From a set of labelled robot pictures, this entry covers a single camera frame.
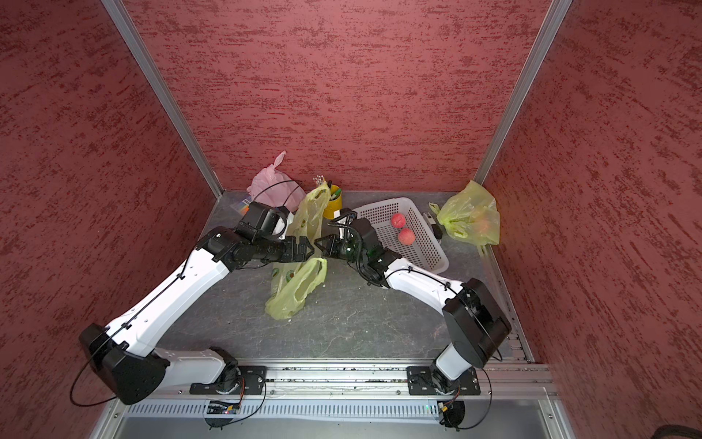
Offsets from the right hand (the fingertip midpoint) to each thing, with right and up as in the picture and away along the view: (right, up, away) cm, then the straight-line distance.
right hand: (313, 248), depth 79 cm
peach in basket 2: (+31, +2, +22) cm, 38 cm away
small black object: (+44, +5, +25) cm, 51 cm away
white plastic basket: (+38, -4, +19) cm, 43 cm away
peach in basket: (+29, +8, +27) cm, 41 cm away
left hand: (-4, -2, -4) cm, 6 cm away
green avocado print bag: (-3, -8, -9) cm, 13 cm away
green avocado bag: (+57, +10, +25) cm, 63 cm away
